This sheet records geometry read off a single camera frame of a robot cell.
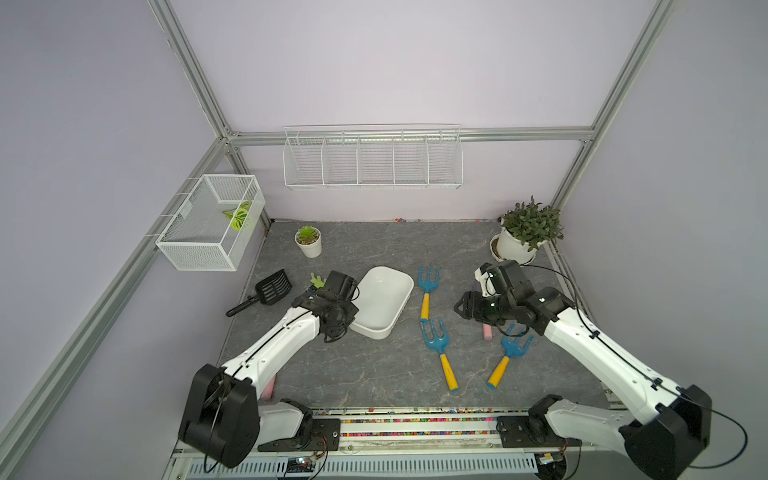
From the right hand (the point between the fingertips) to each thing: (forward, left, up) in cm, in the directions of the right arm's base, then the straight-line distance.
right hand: (461, 308), depth 78 cm
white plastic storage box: (+14, +22, -15) cm, 30 cm away
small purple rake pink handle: (-16, +52, -16) cm, 57 cm away
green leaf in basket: (+22, +60, +14) cm, 65 cm away
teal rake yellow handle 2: (-3, +4, -17) cm, 18 cm away
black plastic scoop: (+16, +61, -18) cm, 66 cm away
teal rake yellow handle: (+18, +6, -18) cm, 26 cm away
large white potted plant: (+27, -24, +2) cm, 36 cm away
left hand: (+1, +30, -7) cm, 30 cm away
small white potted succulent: (+32, +48, -9) cm, 58 cm away
